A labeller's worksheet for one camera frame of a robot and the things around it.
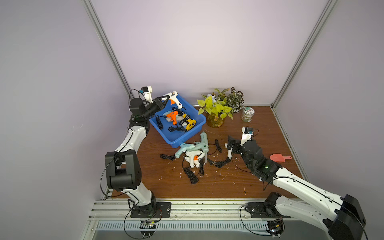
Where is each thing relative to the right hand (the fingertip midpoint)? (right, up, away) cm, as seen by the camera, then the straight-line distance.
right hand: (237, 134), depth 76 cm
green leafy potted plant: (-10, +15, +13) cm, 22 cm away
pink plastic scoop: (+30, -16, +13) cm, 37 cm away
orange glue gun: (-39, +10, +30) cm, 50 cm away
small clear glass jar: (+16, +11, +29) cm, 35 cm away
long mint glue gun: (-17, -9, +16) cm, 25 cm away
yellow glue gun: (-25, +4, +28) cm, 37 cm away
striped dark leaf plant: (+4, +20, +16) cm, 26 cm away
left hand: (-36, +20, +3) cm, 42 cm away
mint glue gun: (-29, -10, +17) cm, 35 cm away
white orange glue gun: (-23, -15, +12) cm, 30 cm away
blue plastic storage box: (-36, +4, +26) cm, 44 cm away
